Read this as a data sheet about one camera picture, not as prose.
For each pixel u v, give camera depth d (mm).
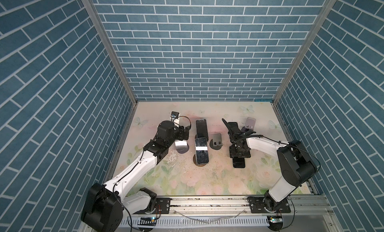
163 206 728
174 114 693
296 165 468
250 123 997
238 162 938
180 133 716
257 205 737
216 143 912
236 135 750
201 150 845
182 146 889
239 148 731
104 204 400
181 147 890
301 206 761
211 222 704
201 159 839
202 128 929
